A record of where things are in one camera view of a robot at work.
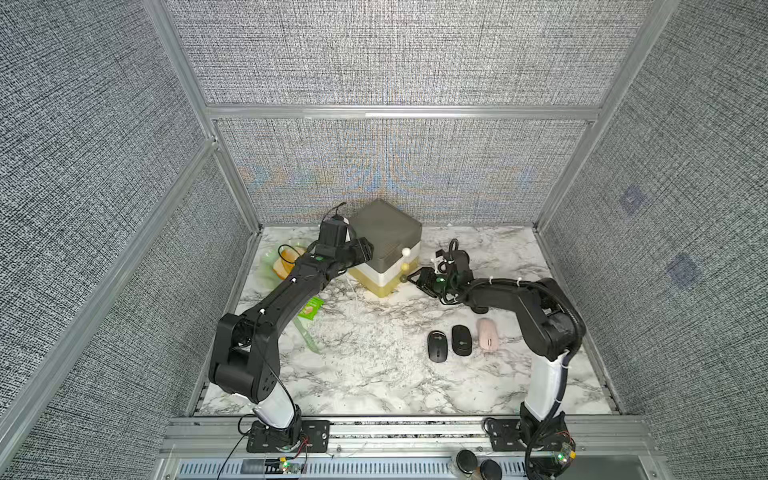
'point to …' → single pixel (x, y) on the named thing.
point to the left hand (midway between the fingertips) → (371, 246)
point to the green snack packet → (311, 308)
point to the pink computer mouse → (488, 334)
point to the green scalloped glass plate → (273, 252)
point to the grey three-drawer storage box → (396, 242)
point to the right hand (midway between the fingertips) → (409, 272)
